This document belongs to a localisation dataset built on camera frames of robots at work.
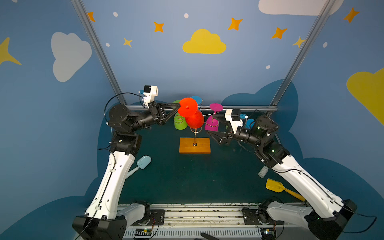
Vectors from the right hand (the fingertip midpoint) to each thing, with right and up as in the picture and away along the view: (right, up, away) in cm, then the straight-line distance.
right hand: (211, 120), depth 58 cm
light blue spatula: (-40, -25, +35) cm, 59 cm away
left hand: (-12, +5, -6) cm, 15 cm away
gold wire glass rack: (-4, -4, +9) cm, 11 cm away
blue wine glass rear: (-4, +12, +24) cm, 27 cm away
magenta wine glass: (+2, -1, +13) cm, 14 cm away
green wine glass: (-15, 0, +24) cm, 28 cm away
